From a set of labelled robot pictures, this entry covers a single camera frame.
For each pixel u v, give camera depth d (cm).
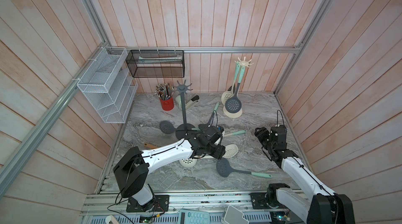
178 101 108
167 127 98
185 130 97
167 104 105
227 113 98
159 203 73
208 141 61
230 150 90
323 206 41
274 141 65
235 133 99
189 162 84
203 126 103
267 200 73
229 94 100
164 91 98
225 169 84
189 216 69
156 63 89
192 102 111
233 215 63
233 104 96
